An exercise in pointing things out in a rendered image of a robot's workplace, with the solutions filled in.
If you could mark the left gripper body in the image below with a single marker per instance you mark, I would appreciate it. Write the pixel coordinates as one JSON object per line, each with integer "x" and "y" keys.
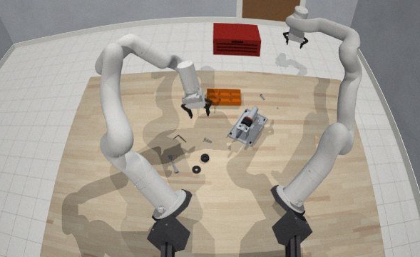
{"x": 198, "y": 104}

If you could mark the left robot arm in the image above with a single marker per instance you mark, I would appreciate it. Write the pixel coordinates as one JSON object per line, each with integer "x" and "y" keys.
{"x": 118, "y": 140}

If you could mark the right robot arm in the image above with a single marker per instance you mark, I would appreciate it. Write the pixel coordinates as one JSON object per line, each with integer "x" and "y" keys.
{"x": 336, "y": 137}

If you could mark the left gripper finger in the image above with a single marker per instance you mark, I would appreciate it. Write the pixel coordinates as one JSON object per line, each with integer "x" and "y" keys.
{"x": 188, "y": 110}
{"x": 208, "y": 106}

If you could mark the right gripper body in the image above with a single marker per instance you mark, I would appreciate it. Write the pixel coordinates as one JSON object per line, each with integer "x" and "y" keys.
{"x": 295, "y": 36}

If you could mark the orange parts tray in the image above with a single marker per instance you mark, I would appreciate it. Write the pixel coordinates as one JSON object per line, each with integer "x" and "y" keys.
{"x": 224, "y": 97}

